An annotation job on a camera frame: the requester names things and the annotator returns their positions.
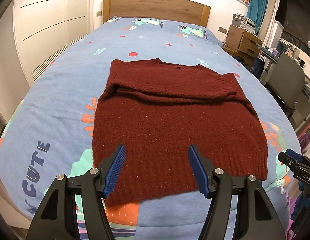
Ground white wardrobe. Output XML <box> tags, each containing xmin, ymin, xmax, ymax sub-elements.
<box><xmin>0</xmin><ymin>0</ymin><xmax>89</xmax><ymax>123</ymax></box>

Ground blue cartoon print duvet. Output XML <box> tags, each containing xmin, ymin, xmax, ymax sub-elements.
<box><xmin>0</xmin><ymin>18</ymin><xmax>300</xmax><ymax>229</ymax></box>

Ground white printer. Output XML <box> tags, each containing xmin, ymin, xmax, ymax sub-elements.
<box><xmin>231</xmin><ymin>14</ymin><xmax>256</xmax><ymax>35</ymax></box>

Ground white desk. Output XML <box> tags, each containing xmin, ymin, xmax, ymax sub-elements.
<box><xmin>257</xmin><ymin>38</ymin><xmax>310</xmax><ymax>100</ymax></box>

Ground dark red knit sweater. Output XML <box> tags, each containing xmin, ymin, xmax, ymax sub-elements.
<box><xmin>92</xmin><ymin>59</ymin><xmax>268</xmax><ymax>207</ymax></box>

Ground wooden headboard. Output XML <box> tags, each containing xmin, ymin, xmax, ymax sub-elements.
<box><xmin>102</xmin><ymin>0</ymin><xmax>211</xmax><ymax>27</ymax></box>

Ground wooden nightstand drawers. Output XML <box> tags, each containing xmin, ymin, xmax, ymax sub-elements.
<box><xmin>222</xmin><ymin>25</ymin><xmax>262</xmax><ymax>68</ymax></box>

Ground dark blue bag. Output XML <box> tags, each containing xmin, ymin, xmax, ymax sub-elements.
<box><xmin>249</xmin><ymin>57</ymin><xmax>265</xmax><ymax>79</ymax></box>

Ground teal curtain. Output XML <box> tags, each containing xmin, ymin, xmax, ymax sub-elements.
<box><xmin>247</xmin><ymin>0</ymin><xmax>268</xmax><ymax>27</ymax></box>

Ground grey-green desk chair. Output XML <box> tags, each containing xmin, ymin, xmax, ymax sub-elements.
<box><xmin>265</xmin><ymin>53</ymin><xmax>305</xmax><ymax>119</ymax></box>

